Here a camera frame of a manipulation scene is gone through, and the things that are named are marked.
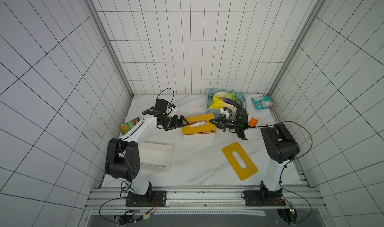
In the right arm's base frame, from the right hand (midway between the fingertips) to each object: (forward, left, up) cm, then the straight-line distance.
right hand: (205, 123), depth 87 cm
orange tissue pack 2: (+7, -31, -7) cm, 32 cm away
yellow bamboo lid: (-23, -22, -14) cm, 35 cm away
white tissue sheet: (+1, +4, -2) cm, 5 cm away
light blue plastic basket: (+15, -8, -8) cm, 18 cm away
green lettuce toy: (+30, -12, -5) cm, 33 cm away
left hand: (-4, +15, 0) cm, 16 cm away
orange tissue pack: (-2, -4, -5) cm, 7 cm away
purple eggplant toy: (+24, -24, -10) cm, 36 cm away
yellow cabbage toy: (+19, -8, -3) cm, 21 cm away
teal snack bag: (+28, -44, -10) cm, 53 cm away
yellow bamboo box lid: (-2, -2, -2) cm, 3 cm away
